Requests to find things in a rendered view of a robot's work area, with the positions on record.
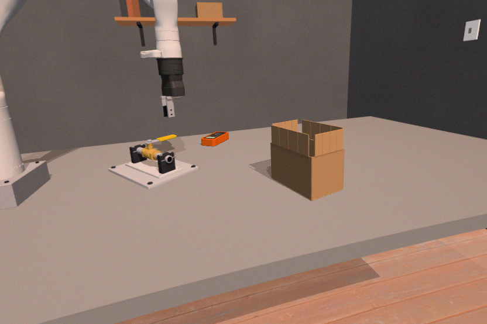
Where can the orange digital multimeter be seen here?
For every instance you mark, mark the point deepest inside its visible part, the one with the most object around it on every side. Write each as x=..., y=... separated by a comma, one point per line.
x=214, y=138

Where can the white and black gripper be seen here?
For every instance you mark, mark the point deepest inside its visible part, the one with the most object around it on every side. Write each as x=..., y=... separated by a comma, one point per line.
x=170, y=66

